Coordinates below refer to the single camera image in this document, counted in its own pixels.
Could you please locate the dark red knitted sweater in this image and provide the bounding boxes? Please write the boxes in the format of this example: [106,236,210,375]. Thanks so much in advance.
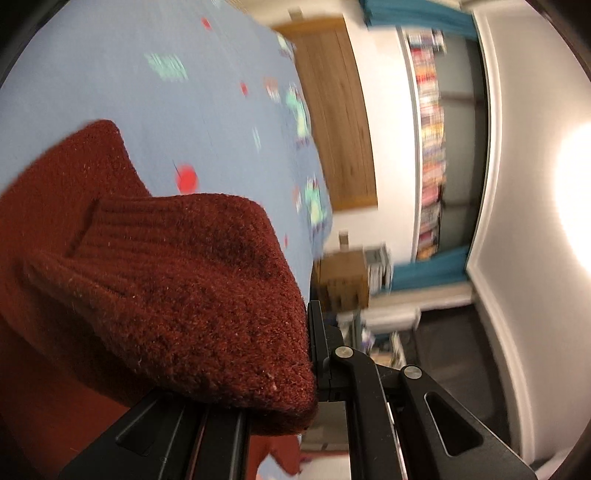
[1,120,318,479]

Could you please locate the wooden nightstand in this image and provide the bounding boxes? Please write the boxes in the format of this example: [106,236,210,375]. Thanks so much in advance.
[312,249,370,313]

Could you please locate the grey box on nightstand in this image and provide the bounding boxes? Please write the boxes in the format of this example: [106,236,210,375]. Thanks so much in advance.
[363,244,393,296]

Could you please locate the blue patterned bed blanket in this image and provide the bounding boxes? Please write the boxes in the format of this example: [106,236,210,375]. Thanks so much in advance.
[1,1,332,293]

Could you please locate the bookshelf with books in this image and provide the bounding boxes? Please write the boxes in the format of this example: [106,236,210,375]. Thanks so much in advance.
[404,29,447,261]

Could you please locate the wooden headboard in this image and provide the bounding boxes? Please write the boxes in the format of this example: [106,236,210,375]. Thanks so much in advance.
[273,17,378,212]

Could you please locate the teal curtain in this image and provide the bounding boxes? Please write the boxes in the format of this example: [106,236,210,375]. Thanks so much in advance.
[359,0,478,40]

